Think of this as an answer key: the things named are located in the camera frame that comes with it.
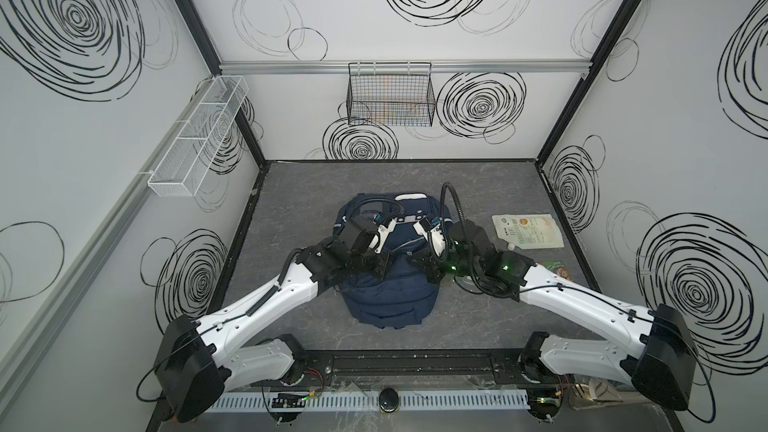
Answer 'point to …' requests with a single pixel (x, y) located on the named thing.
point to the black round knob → (388, 400)
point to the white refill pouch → (528, 231)
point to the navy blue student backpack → (402, 296)
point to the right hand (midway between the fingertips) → (405, 263)
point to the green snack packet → (558, 268)
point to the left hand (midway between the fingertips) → (398, 257)
